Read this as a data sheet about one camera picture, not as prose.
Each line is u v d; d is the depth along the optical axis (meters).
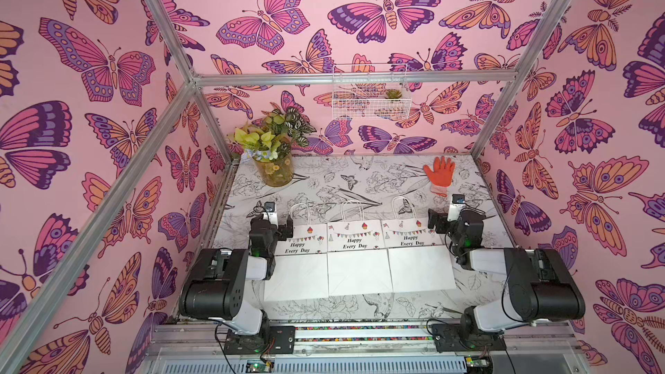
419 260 0.86
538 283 0.45
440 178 1.12
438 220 0.85
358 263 0.88
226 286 0.45
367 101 1.06
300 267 0.86
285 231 0.87
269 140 0.92
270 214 0.81
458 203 0.80
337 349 0.73
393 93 0.92
